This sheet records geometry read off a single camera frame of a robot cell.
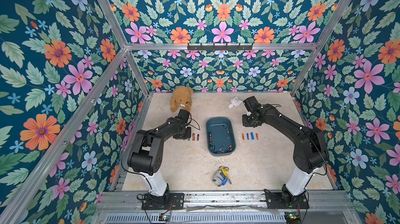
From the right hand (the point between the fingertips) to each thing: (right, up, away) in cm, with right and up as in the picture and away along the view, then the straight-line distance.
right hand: (247, 121), depth 92 cm
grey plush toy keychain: (-17, -26, -16) cm, 35 cm away
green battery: (-35, -11, +3) cm, 37 cm away
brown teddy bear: (-40, +14, +3) cm, 42 cm away
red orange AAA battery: (-1, -10, +4) cm, 11 cm away
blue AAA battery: (+2, -10, +4) cm, 11 cm away
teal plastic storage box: (-16, -9, +4) cm, 18 cm away
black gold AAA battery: (-30, -10, +4) cm, 32 cm away
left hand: (-37, -8, +4) cm, 38 cm away
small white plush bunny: (-5, +13, +18) cm, 22 cm away
